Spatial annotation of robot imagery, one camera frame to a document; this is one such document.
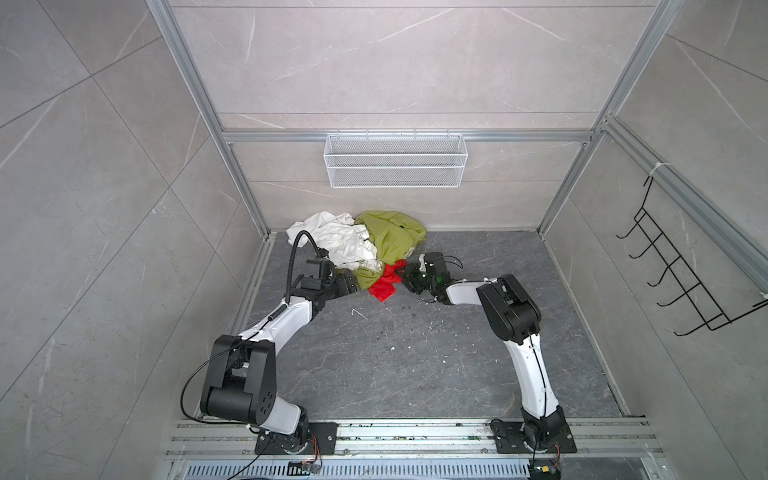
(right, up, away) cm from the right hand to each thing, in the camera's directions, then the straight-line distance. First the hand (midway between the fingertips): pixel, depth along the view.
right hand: (394, 271), depth 104 cm
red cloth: (-4, -6, -2) cm, 7 cm away
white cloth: (-17, +10, 0) cm, 20 cm away
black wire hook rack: (+64, -6, -44) cm, 78 cm away
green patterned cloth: (0, +13, 0) cm, 13 cm away
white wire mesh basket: (0, +38, -3) cm, 38 cm away
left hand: (-15, 0, -13) cm, 20 cm away
